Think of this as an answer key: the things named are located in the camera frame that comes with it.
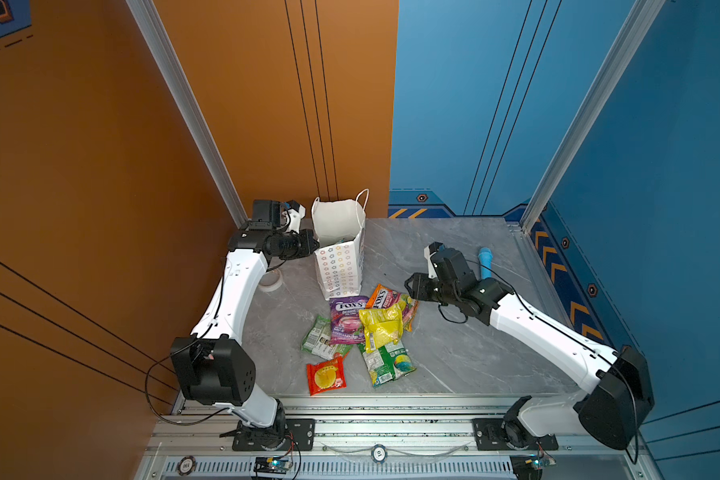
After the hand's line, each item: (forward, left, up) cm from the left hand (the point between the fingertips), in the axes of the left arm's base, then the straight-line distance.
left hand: (319, 241), depth 81 cm
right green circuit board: (-48, -52, -27) cm, 76 cm away
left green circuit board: (-48, +8, -27) cm, 56 cm away
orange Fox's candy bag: (-4, -18, -23) cm, 29 cm away
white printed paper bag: (+15, -4, -12) cm, 19 cm away
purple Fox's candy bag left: (-12, -6, -22) cm, 26 cm away
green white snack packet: (-18, +1, -24) cm, 31 cm away
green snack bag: (-25, -19, -23) cm, 39 cm away
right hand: (-10, -24, -6) cm, 27 cm away
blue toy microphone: (+12, -56, -22) cm, 61 cm away
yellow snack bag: (-16, -18, -18) cm, 30 cm away
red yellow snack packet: (-28, -2, -25) cm, 38 cm away
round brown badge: (-49, +29, -26) cm, 62 cm away
